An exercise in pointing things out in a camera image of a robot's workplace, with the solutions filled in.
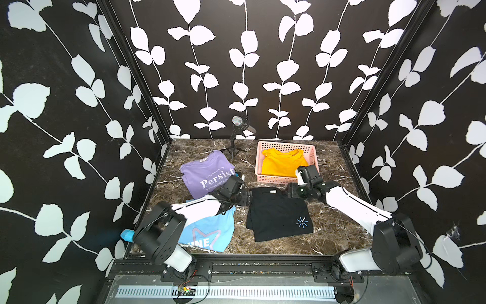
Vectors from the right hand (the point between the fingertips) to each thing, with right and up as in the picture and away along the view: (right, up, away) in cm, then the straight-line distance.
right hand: (288, 188), depth 88 cm
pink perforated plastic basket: (+18, +18, +23) cm, 34 cm away
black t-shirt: (-7, -12, 0) cm, 14 cm away
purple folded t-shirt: (-45, +4, +13) cm, 47 cm away
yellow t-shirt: (-2, +11, +20) cm, 23 cm away
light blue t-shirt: (-35, -19, -6) cm, 40 cm away
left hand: (-20, -2, +2) cm, 20 cm away
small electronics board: (-44, -36, -18) cm, 59 cm away
